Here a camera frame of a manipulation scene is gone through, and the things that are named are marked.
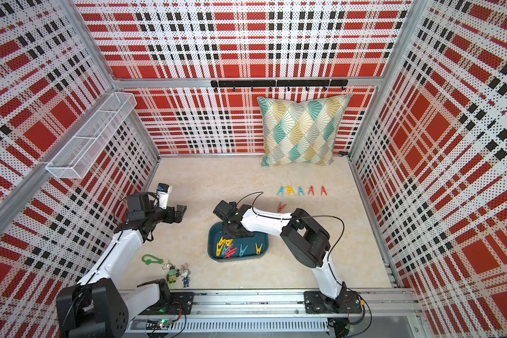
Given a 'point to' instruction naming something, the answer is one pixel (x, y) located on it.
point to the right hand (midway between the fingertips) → (233, 233)
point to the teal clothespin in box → (241, 251)
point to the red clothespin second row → (281, 207)
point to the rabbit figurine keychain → (185, 273)
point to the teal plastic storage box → (248, 247)
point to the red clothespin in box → (230, 251)
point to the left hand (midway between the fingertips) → (177, 205)
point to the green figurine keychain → (172, 274)
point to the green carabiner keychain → (148, 259)
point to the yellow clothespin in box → (220, 243)
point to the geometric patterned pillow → (302, 132)
